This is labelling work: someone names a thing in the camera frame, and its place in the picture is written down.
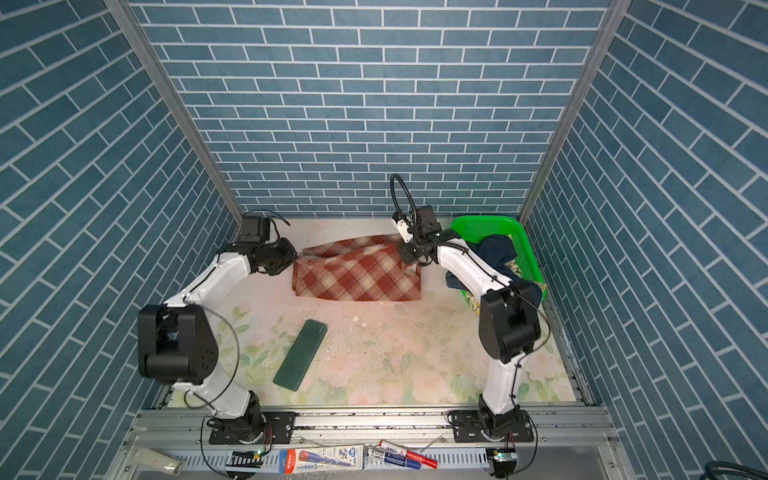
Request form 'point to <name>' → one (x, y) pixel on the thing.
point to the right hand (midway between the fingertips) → (403, 242)
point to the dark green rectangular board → (297, 361)
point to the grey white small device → (159, 460)
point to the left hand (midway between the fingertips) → (300, 252)
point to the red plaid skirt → (366, 268)
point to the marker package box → (321, 459)
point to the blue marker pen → (400, 459)
